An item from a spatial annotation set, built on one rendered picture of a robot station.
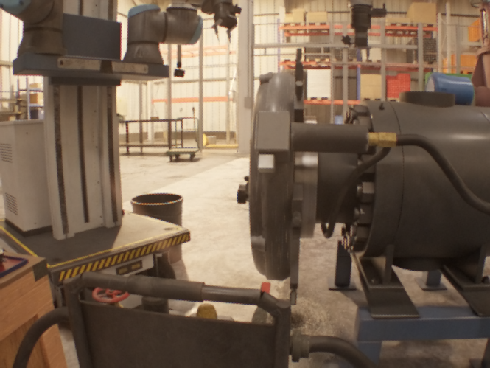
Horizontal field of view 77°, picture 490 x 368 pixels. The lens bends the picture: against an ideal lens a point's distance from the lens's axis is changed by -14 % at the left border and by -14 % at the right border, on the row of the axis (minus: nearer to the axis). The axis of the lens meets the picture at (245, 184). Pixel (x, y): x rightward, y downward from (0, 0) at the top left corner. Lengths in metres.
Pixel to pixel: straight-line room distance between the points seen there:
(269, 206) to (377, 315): 0.46
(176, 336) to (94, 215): 1.20
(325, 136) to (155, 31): 1.00
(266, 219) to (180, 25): 1.01
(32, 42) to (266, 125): 0.90
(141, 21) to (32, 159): 0.77
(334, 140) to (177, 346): 0.59
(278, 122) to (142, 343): 0.59
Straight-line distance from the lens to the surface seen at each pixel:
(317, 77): 12.70
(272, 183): 0.97
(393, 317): 1.12
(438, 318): 1.18
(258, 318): 0.65
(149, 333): 0.64
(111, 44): 1.70
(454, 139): 1.20
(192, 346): 0.62
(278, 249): 1.05
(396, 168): 1.10
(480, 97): 5.40
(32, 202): 1.73
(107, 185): 1.71
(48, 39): 1.39
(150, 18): 1.65
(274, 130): 0.89
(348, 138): 0.90
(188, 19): 1.69
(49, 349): 1.08
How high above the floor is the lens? 0.81
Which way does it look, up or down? 10 degrees down
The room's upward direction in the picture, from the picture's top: straight up
